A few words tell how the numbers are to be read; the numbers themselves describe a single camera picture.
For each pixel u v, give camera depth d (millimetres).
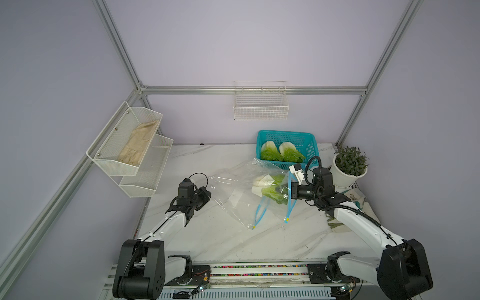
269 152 1067
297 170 737
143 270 409
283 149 1101
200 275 732
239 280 732
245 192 965
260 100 952
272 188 779
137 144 800
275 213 764
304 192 703
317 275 723
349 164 902
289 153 1041
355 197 957
